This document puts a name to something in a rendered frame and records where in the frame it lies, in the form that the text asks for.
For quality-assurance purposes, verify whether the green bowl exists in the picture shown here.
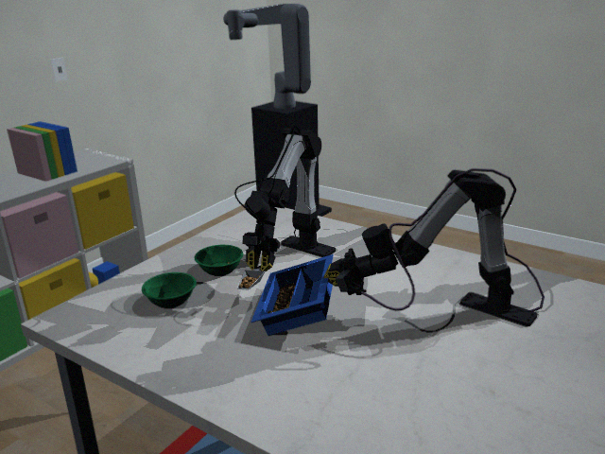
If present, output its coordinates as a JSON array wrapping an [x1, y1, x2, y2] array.
[[142, 272, 197, 308], [195, 245, 243, 276]]

